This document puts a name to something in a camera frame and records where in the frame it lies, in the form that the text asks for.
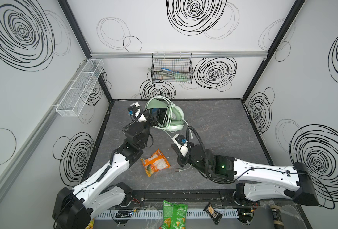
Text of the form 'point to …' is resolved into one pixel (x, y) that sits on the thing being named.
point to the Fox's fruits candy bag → (90, 225)
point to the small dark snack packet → (216, 216)
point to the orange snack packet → (155, 162)
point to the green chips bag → (174, 215)
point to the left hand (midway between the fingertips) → (151, 106)
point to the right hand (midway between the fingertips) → (170, 147)
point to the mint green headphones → (174, 119)
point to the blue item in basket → (166, 69)
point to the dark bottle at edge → (277, 217)
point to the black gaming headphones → (160, 113)
